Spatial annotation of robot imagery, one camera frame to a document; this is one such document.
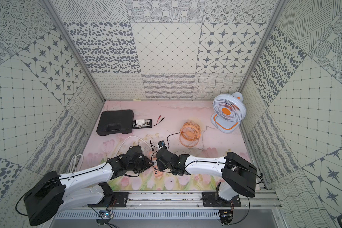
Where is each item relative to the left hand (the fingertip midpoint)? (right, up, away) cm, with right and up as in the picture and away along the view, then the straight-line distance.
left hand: (154, 160), depth 82 cm
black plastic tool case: (-32, +22, +21) cm, 44 cm away
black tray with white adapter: (-12, +21, +19) cm, 31 cm away
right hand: (+4, 0, 0) cm, 4 cm away
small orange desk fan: (+22, +15, +9) cm, 28 cm away
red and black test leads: (-1, +23, +26) cm, 35 cm away
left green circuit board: (-23, -23, -13) cm, 35 cm away
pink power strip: (+2, -7, -2) cm, 7 cm away
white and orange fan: (+46, +30, +4) cm, 55 cm away
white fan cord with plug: (+31, +5, +10) cm, 33 cm away
